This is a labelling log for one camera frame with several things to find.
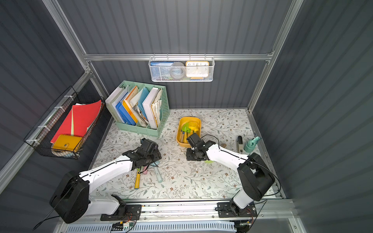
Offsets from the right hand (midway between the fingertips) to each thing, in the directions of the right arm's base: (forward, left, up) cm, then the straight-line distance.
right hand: (191, 154), depth 87 cm
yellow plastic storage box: (+30, +6, -2) cm, 30 cm away
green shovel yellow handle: (-14, +31, -5) cm, 34 cm away
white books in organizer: (+25, +25, +19) cm, 40 cm away
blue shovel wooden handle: (+16, +6, -5) cm, 18 cm away
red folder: (+8, +59, +24) cm, 64 cm away
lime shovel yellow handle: (+23, +4, -4) cm, 23 cm away
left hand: (0, +21, 0) cm, 21 cm away
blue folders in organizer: (+24, +45, +7) cm, 52 cm away
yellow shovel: (+25, -2, -3) cm, 25 cm away
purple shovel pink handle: (-14, +23, +8) cm, 29 cm away
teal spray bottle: (+6, -37, +2) cm, 37 cm away
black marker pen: (+11, -32, -2) cm, 34 cm away
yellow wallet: (-7, +56, +25) cm, 62 cm away
